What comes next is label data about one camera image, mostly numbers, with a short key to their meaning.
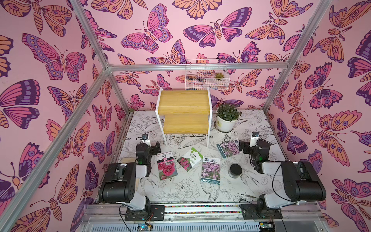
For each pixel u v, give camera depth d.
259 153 0.73
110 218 0.73
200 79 1.06
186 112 0.77
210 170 0.87
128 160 0.94
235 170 0.85
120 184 0.46
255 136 0.81
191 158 0.93
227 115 0.94
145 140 0.80
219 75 0.92
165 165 0.91
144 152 0.70
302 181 0.46
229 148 0.97
